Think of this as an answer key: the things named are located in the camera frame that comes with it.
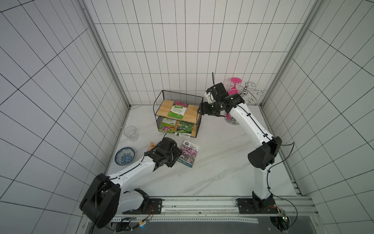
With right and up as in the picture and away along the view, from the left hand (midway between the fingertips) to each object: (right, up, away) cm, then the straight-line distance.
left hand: (179, 157), depth 85 cm
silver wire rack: (+41, +39, +6) cm, 57 cm away
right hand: (+10, +27, -3) cm, 29 cm away
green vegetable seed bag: (+2, +14, +18) cm, 24 cm away
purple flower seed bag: (+6, +1, +7) cm, 9 cm away
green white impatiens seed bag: (-1, +28, +10) cm, 30 cm away
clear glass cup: (-35, +13, +15) cm, 41 cm away
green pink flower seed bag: (-10, +17, +19) cm, 28 cm away
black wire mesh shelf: (-12, +35, +19) cm, 42 cm away
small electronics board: (+50, -26, -19) cm, 59 cm away
